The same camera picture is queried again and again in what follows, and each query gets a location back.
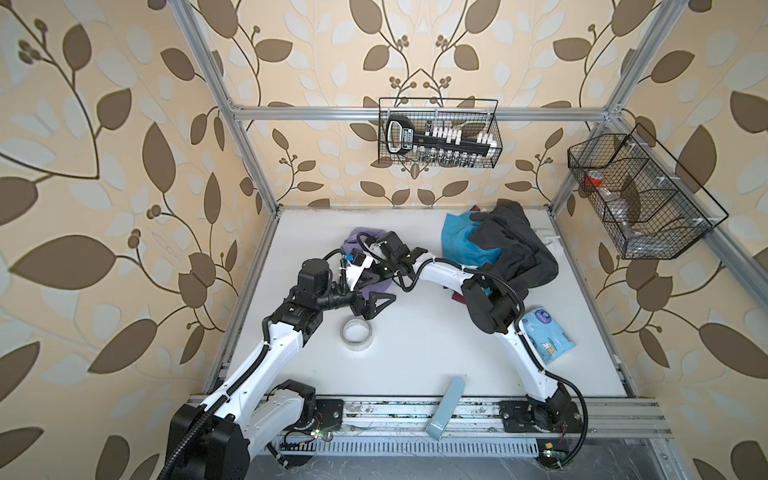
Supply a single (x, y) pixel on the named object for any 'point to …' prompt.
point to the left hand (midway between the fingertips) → (387, 286)
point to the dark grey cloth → (526, 260)
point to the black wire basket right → (647, 205)
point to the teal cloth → (456, 246)
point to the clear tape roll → (356, 334)
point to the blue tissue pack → (547, 335)
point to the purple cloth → (350, 244)
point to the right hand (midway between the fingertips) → (366, 276)
